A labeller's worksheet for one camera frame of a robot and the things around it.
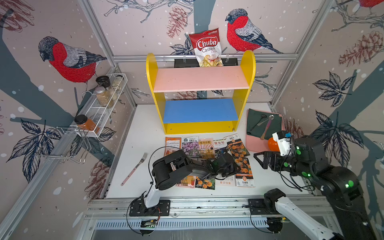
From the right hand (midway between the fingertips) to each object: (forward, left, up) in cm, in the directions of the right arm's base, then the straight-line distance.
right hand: (261, 153), depth 62 cm
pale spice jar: (+39, +76, +6) cm, 86 cm away
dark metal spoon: (+45, -21, -28) cm, 57 cm away
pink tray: (+20, -11, -27) cm, 36 cm away
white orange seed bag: (+19, +45, -29) cm, 57 cm away
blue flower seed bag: (+20, +13, -29) cm, 38 cm away
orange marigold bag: (-1, +1, -28) cm, 28 cm away
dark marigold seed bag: (-5, +22, -29) cm, 36 cm away
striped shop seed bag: (+17, +23, -28) cm, 40 cm away
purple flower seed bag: (+18, +33, -27) cm, 46 cm away
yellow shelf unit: (+61, +27, -26) cm, 71 cm away
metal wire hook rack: (-2, +80, +6) cm, 80 cm away
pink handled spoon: (+43, -26, -28) cm, 58 cm away
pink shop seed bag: (-4, +32, -28) cm, 43 cm away
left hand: (+2, +1, -24) cm, 24 cm away
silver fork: (+9, +61, -27) cm, 67 cm away
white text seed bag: (-3, +9, -29) cm, 31 cm away
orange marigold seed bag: (+19, +2, -30) cm, 36 cm away
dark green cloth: (+37, -19, -28) cm, 51 cm away
